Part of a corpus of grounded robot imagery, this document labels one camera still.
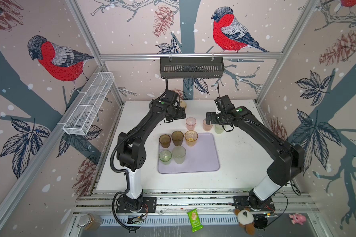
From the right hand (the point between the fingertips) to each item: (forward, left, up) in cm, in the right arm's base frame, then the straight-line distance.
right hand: (213, 117), depth 85 cm
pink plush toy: (-46, -37, -18) cm, 62 cm away
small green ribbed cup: (-17, +29, -19) cm, 38 cm away
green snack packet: (-48, +11, -19) cm, 53 cm away
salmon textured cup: (+5, +2, -16) cm, 17 cm away
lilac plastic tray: (-17, +5, -20) cm, 27 cm away
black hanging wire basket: (+38, +13, +9) cm, 41 cm away
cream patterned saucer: (+30, +19, -20) cm, 41 cm away
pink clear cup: (+8, +13, -17) cm, 23 cm away
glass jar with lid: (-51, +56, -11) cm, 77 cm away
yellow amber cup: (-4, +13, -16) cm, 21 cm away
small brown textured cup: (-7, +30, -17) cm, 35 cm away
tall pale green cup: (-16, +20, -16) cm, 30 cm away
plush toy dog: (-47, -13, -18) cm, 52 cm away
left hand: (+3, +17, -1) cm, 18 cm away
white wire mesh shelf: (-2, +69, +12) cm, 70 cm away
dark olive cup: (-7, +21, -12) cm, 25 cm away
